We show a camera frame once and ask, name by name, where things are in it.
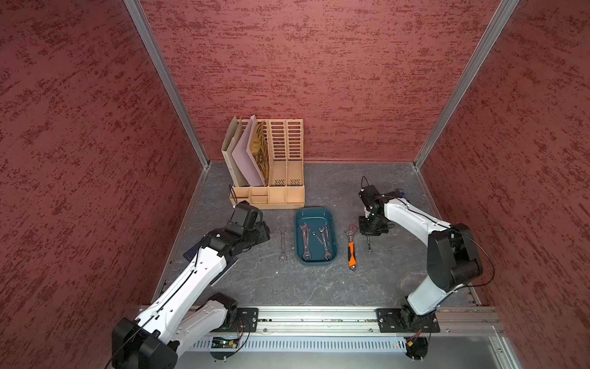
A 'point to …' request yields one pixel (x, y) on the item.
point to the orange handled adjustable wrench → (352, 247)
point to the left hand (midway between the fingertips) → (263, 236)
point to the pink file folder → (244, 158)
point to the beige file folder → (228, 147)
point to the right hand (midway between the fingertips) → (367, 236)
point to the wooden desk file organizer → (279, 146)
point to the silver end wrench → (283, 255)
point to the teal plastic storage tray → (315, 239)
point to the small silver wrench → (369, 244)
